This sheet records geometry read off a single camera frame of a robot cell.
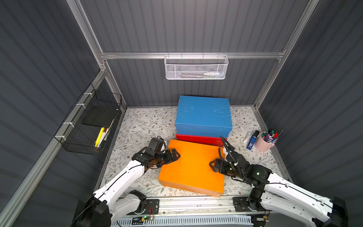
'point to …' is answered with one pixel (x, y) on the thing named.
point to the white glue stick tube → (246, 138)
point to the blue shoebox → (203, 116)
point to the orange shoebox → (192, 170)
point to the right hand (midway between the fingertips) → (214, 166)
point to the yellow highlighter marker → (97, 142)
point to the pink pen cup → (266, 140)
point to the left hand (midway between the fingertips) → (176, 160)
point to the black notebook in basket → (101, 115)
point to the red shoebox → (210, 140)
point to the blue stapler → (252, 140)
